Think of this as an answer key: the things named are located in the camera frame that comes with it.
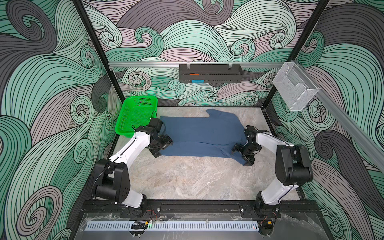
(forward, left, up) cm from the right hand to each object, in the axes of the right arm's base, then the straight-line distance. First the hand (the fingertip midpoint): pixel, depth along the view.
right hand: (238, 159), depth 90 cm
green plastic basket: (+42, +73, -1) cm, 84 cm away
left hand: (+4, +42, +10) cm, 44 cm away
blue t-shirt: (+19, +13, -3) cm, 23 cm away
